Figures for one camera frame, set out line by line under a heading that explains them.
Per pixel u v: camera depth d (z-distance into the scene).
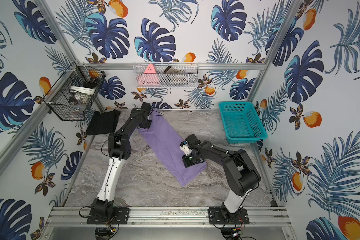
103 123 1.16
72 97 0.92
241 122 1.13
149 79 0.90
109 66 0.91
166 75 0.92
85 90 0.80
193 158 0.78
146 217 0.76
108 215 0.67
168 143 1.01
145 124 1.01
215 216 0.73
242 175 0.47
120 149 0.70
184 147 0.86
